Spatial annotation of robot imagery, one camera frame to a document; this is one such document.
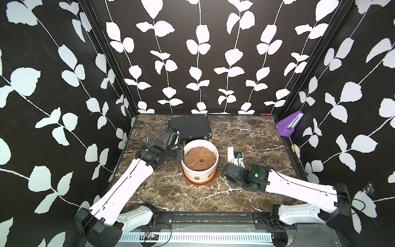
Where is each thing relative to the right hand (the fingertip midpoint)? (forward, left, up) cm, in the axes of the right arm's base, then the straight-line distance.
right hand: (231, 174), depth 75 cm
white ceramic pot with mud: (+8, +16, -3) cm, 18 cm away
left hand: (+9, +24, +9) cm, 27 cm away
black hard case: (+38, +22, -8) cm, 45 cm away
